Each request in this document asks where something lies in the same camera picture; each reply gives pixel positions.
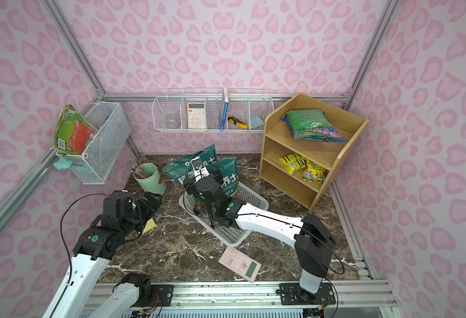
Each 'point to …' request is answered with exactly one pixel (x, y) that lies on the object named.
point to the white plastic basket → (232, 237)
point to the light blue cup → (256, 123)
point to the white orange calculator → (196, 115)
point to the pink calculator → (243, 264)
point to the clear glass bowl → (171, 124)
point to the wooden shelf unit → (278, 142)
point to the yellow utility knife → (234, 120)
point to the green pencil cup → (151, 183)
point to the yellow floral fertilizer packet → (314, 172)
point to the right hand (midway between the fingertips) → (197, 172)
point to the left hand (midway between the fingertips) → (156, 199)
